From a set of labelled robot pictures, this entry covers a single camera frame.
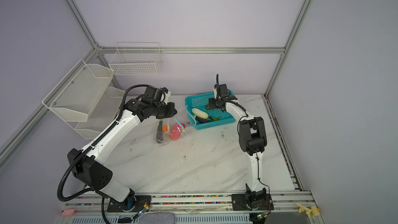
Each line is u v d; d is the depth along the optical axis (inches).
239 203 28.9
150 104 23.0
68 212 27.7
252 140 22.2
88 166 16.1
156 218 26.6
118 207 26.6
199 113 41.0
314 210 27.7
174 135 32.5
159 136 36.6
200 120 39.8
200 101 43.7
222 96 31.3
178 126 30.6
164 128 38.3
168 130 34.7
